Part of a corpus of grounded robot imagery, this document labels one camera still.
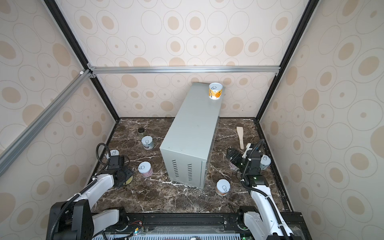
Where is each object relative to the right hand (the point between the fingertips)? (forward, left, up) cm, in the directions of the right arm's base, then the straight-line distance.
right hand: (233, 152), depth 83 cm
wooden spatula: (+29, -13, -16) cm, 35 cm away
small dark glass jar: (+22, +58, -4) cm, 62 cm away
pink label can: (-2, -1, -14) cm, 14 cm away
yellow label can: (-11, +60, -13) cm, 62 cm away
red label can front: (-16, +7, -9) cm, 20 cm away
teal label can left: (+13, +53, -8) cm, 55 cm away
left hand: (-5, +60, -12) cm, 61 cm away
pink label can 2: (-5, +51, -9) cm, 52 cm away
